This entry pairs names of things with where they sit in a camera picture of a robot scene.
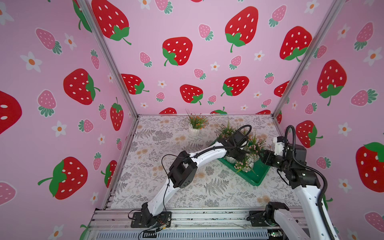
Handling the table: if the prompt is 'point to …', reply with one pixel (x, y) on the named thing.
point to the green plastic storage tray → (256, 175)
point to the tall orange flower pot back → (196, 123)
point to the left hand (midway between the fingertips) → (244, 155)
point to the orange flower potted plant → (253, 144)
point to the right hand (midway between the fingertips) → (260, 152)
